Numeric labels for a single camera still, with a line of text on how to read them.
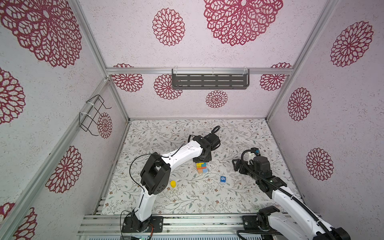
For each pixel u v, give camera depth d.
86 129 0.71
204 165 0.90
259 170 0.64
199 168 0.92
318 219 0.43
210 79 0.92
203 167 0.90
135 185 0.53
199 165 0.89
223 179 0.88
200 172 0.92
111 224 0.75
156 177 0.50
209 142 0.65
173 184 0.85
